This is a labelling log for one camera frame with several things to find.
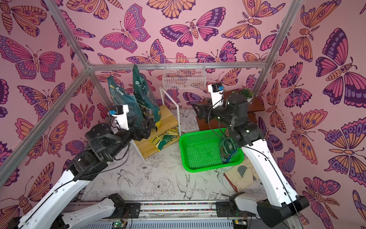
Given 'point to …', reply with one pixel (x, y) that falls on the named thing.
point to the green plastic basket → (200, 151)
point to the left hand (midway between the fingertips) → (146, 117)
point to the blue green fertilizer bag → (228, 146)
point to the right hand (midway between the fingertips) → (197, 102)
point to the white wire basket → (187, 73)
